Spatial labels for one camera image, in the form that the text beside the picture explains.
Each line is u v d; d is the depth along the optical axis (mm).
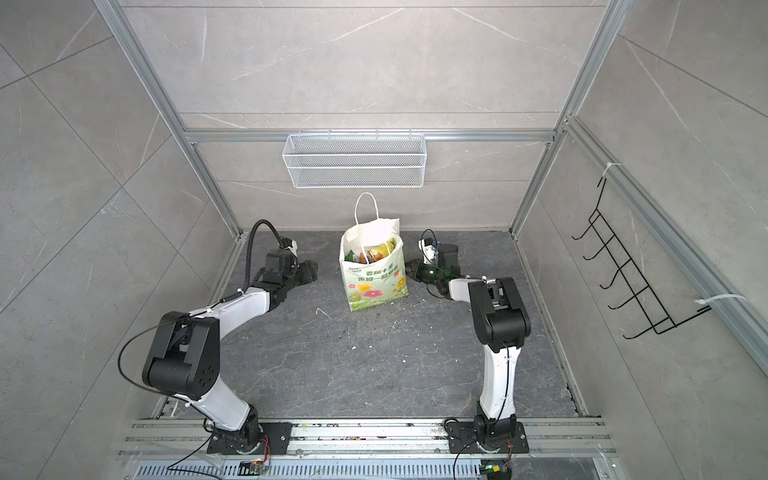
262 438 728
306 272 854
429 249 924
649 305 624
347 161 1007
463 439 730
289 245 838
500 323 553
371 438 746
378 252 880
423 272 902
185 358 463
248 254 686
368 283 851
